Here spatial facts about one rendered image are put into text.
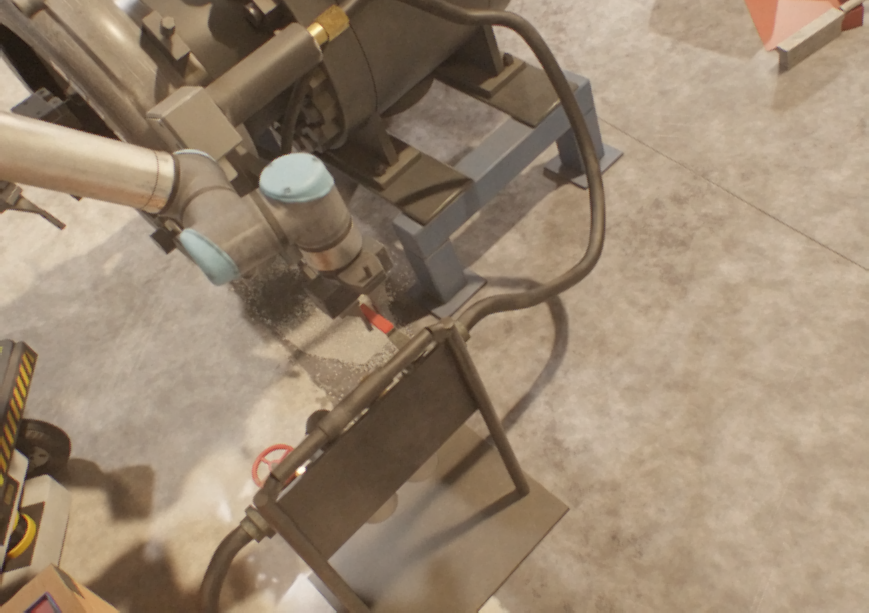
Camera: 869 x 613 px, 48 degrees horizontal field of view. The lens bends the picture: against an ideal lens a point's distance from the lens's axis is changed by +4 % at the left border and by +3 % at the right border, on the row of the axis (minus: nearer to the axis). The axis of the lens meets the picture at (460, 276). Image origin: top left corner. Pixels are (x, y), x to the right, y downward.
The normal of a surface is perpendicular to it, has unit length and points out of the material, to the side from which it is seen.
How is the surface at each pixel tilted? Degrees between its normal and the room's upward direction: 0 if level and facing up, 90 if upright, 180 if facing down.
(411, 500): 0
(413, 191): 0
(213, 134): 67
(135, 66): 51
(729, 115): 0
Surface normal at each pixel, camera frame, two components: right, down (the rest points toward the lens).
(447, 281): 0.66, 0.44
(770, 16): -0.26, -0.62
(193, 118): 0.51, 0.16
